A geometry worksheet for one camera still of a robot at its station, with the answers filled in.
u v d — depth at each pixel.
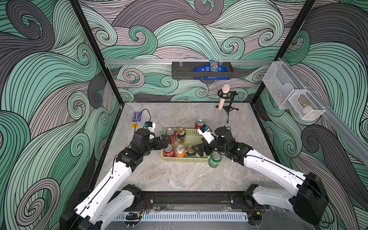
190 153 0.80
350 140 0.52
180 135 0.89
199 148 0.70
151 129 0.68
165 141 0.67
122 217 0.70
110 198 0.46
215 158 0.78
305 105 0.66
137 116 1.09
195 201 0.74
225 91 0.91
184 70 0.95
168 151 0.81
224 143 0.59
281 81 0.78
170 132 0.90
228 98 0.94
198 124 0.95
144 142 0.58
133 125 1.06
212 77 0.90
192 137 0.98
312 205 0.39
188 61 0.93
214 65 0.90
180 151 0.81
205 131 0.68
